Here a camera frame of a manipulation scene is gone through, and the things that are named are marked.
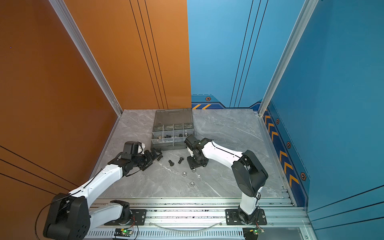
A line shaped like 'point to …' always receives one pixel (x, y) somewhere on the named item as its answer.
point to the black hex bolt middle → (171, 163)
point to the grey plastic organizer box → (171, 127)
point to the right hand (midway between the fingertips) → (192, 165)
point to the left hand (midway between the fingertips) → (158, 155)
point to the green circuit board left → (123, 232)
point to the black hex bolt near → (180, 160)
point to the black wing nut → (192, 184)
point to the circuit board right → (251, 233)
